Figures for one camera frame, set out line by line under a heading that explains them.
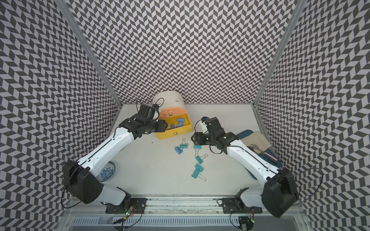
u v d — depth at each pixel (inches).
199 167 34.4
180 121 37.1
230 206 29.4
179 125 35.7
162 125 28.2
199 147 36.8
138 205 29.1
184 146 37.9
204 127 28.5
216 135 23.9
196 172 33.3
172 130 30.6
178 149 36.9
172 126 36.3
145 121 24.0
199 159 35.6
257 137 38.1
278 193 15.7
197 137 27.4
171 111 34.0
